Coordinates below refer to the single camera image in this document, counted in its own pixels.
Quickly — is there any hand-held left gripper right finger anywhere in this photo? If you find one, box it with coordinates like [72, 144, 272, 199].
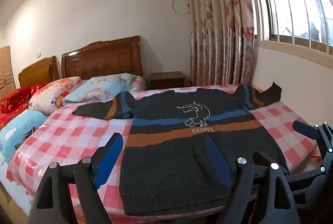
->
[205, 136, 305, 224]

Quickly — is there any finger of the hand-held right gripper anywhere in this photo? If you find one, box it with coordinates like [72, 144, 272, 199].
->
[292, 120, 333, 162]
[253, 151, 327, 188]

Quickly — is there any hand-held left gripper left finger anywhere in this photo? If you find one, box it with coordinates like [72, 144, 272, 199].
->
[27, 133, 123, 224]

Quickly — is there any dark striped knitted sweater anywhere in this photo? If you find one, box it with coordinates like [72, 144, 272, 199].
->
[72, 82, 290, 217]

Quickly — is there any red white checkered bed sheet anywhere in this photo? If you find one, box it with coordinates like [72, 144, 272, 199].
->
[6, 84, 322, 214]

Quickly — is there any light blue floral pillow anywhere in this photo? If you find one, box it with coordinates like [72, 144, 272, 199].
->
[62, 73, 136, 106]

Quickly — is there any pink floral pillow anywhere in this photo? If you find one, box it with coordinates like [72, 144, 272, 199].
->
[127, 75, 147, 93]

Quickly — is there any light blue cloud pillow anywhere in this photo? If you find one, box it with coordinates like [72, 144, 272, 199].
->
[0, 110, 48, 165]

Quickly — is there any wooden nightstand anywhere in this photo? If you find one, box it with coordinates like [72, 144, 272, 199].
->
[149, 71, 186, 90]

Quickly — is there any large carved wooden headboard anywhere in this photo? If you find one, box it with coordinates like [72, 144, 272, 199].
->
[61, 36, 143, 80]

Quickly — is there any red patterned blanket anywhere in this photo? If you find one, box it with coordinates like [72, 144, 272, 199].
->
[0, 83, 48, 114]

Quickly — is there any small wooden headboard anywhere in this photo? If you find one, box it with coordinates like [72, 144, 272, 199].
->
[18, 56, 60, 87]

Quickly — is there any barred window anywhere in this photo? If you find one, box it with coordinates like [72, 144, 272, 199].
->
[239, 0, 333, 48]

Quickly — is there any floral pink curtain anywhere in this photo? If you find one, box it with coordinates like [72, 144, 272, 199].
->
[181, 0, 258, 87]

